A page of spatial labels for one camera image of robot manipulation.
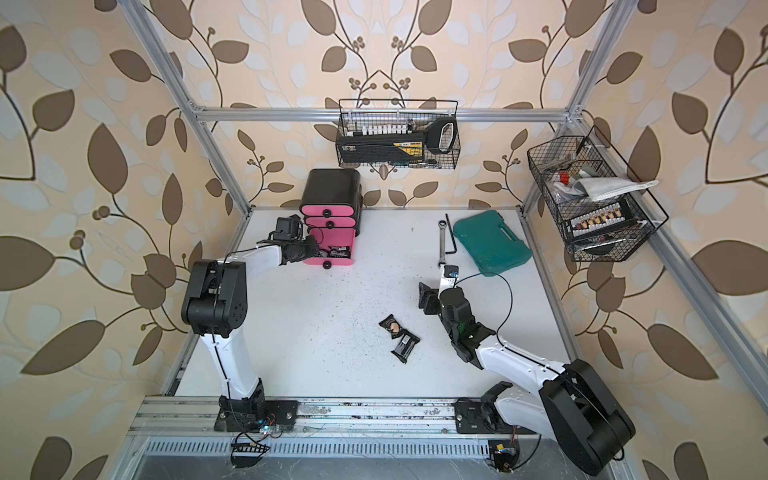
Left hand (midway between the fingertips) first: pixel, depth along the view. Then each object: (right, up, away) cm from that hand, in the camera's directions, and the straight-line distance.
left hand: (320, 242), depth 102 cm
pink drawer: (+3, +7, +3) cm, 8 cm away
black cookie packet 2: (+29, -29, -17) cm, 45 cm away
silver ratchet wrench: (+45, +7, +14) cm, 47 cm away
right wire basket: (+73, +23, -18) cm, 78 cm away
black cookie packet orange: (+25, -24, -15) cm, 38 cm away
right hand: (+37, -12, -15) cm, 42 cm away
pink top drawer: (+3, +11, -2) cm, 12 cm away
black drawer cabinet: (+2, +20, +5) cm, 21 cm away
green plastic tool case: (+60, -2, 0) cm, 60 cm away
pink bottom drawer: (+4, +2, +4) cm, 6 cm away
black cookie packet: (+6, -3, +3) cm, 8 cm away
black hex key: (+48, -1, +8) cm, 49 cm away
